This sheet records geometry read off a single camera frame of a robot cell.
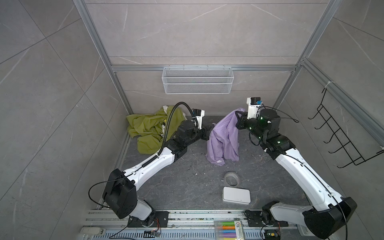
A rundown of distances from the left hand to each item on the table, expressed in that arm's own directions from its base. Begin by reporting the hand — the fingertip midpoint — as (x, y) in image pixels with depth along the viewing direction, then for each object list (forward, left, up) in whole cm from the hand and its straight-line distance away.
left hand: (214, 122), depth 73 cm
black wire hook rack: (-10, -58, 0) cm, 59 cm away
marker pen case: (-42, -5, -29) cm, 52 cm away
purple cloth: (-5, -6, -10) cm, 12 cm away
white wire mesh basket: (+41, +7, -2) cm, 42 cm away
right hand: (+3, -10, +5) cm, 12 cm away
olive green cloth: (+16, +41, -23) cm, 50 cm away
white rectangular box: (-27, -13, -31) cm, 43 cm away
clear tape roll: (-17, -12, -32) cm, 38 cm away
